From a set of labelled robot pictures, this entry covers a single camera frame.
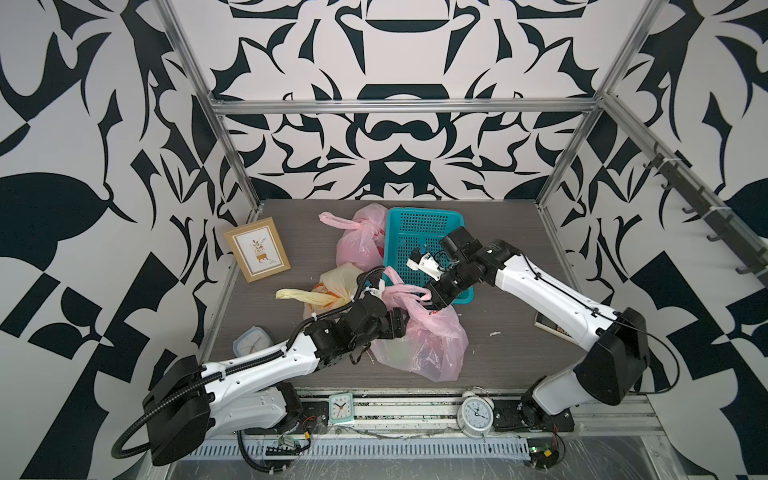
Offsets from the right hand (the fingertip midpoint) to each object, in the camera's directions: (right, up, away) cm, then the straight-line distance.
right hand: (418, 297), depth 77 cm
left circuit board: (-31, -32, -8) cm, 45 cm away
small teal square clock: (-19, -27, -2) cm, 33 cm away
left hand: (-5, -4, +1) cm, 6 cm away
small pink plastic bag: (-15, +14, +16) cm, 26 cm away
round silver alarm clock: (+13, -27, -5) cm, 30 cm away
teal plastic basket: (0, +18, +31) cm, 36 cm away
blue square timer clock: (-45, -13, +8) cm, 48 cm away
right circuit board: (+28, -35, -6) cm, 46 cm away
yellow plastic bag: (-22, +1, +6) cm, 23 cm away
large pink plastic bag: (+5, -11, +1) cm, 12 cm away
